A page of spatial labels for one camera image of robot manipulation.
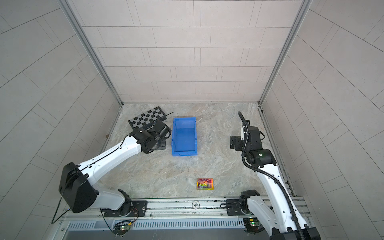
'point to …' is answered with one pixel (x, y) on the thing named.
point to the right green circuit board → (252, 225)
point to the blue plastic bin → (184, 136)
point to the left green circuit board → (121, 228)
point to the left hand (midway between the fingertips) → (164, 144)
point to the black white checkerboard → (147, 118)
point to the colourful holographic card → (205, 183)
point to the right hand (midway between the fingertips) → (239, 136)
